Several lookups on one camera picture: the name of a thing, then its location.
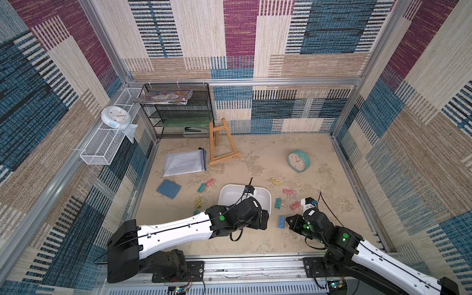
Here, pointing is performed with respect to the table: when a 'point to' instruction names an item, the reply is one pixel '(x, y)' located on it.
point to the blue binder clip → (281, 222)
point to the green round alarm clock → (298, 161)
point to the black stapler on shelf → (188, 129)
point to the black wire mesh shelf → (193, 120)
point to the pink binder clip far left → (211, 182)
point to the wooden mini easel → (225, 157)
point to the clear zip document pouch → (185, 163)
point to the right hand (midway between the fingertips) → (284, 218)
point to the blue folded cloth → (169, 188)
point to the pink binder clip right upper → (289, 191)
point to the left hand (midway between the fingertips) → (261, 214)
